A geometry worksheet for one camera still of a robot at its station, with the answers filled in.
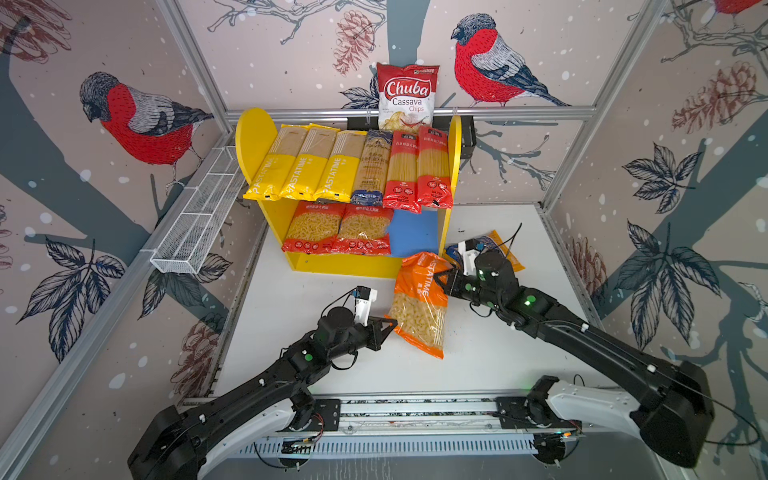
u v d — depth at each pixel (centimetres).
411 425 73
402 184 67
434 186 65
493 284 58
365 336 68
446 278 68
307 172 72
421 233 94
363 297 69
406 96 84
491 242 104
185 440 42
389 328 74
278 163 74
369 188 66
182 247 71
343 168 72
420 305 75
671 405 38
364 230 90
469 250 69
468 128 91
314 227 91
